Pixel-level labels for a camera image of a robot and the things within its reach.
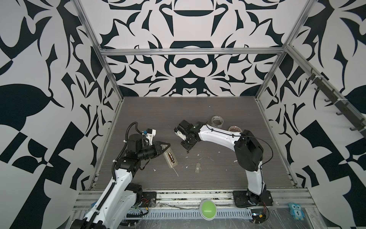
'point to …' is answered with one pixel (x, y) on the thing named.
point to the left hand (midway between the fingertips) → (170, 143)
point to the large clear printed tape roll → (217, 121)
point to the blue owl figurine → (296, 210)
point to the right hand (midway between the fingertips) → (187, 142)
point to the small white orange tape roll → (235, 129)
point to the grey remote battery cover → (197, 167)
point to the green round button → (208, 209)
